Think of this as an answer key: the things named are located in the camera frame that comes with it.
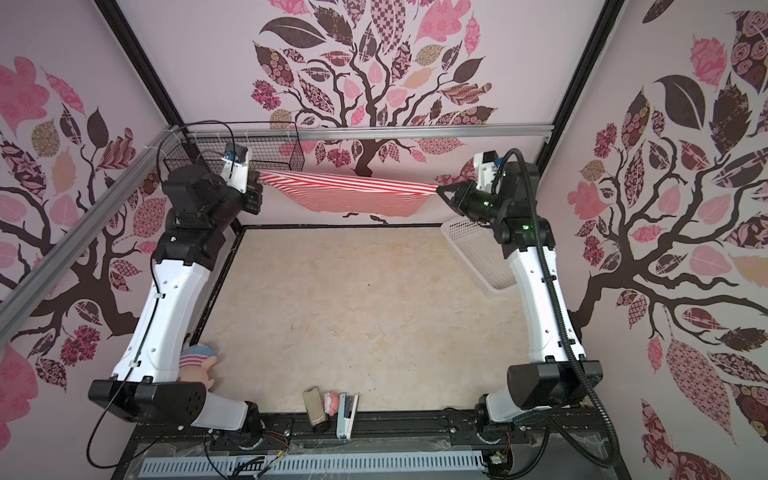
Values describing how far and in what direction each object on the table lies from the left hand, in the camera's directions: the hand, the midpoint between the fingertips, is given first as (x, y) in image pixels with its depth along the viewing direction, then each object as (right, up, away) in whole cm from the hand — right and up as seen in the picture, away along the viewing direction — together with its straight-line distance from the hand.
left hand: (253, 174), depth 67 cm
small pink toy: (+16, -57, +7) cm, 59 cm away
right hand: (+43, -3, -1) cm, 43 cm away
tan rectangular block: (+12, -58, +8) cm, 60 cm away
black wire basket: (-5, +14, +26) cm, 30 cm away
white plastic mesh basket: (+65, -19, +37) cm, 77 cm away
